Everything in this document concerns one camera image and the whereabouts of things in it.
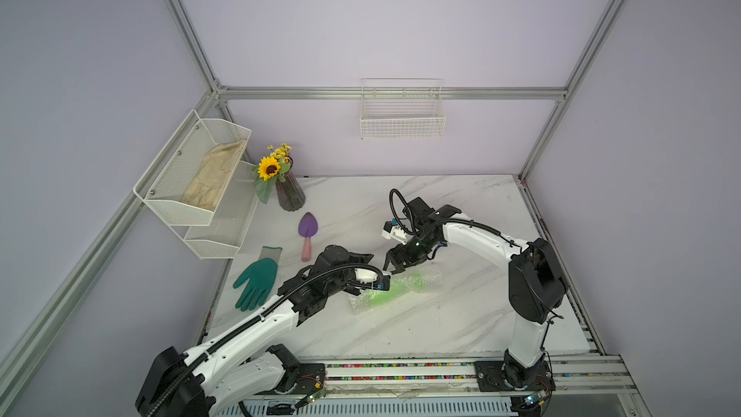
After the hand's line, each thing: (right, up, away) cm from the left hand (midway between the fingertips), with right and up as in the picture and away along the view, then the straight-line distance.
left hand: (364, 259), depth 80 cm
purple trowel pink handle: (-23, +7, +25) cm, 35 cm away
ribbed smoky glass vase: (-29, +20, +25) cm, 43 cm away
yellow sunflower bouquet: (-31, +27, +11) cm, 43 cm away
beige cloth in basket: (-43, +24, +1) cm, 49 cm away
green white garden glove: (-35, -8, +13) cm, 38 cm away
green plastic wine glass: (+10, -9, +4) cm, 14 cm away
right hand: (+9, -4, +4) cm, 11 cm away
